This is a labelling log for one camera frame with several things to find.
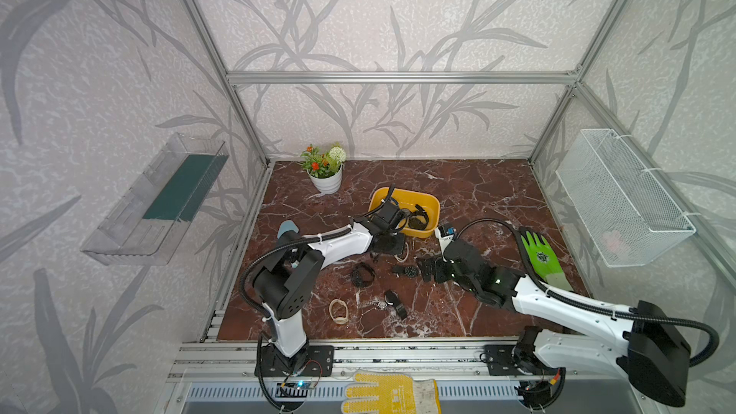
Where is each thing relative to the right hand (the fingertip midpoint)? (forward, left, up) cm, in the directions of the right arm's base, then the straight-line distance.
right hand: (428, 255), depth 82 cm
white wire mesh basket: (-2, -42, +22) cm, 48 cm away
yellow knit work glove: (-32, +10, -10) cm, 35 cm away
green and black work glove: (+3, -39, -10) cm, 40 cm away
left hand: (+7, +8, -7) cm, 12 cm away
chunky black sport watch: (+16, +1, -6) cm, 18 cm away
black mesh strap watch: (-1, +5, -10) cm, 11 cm away
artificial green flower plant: (+32, +34, +5) cm, 47 cm away
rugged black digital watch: (-1, +20, -11) cm, 23 cm away
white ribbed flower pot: (+31, +33, -4) cm, 46 cm away
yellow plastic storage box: (+26, +4, -8) cm, 28 cm away
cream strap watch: (+4, +5, -7) cm, 9 cm away
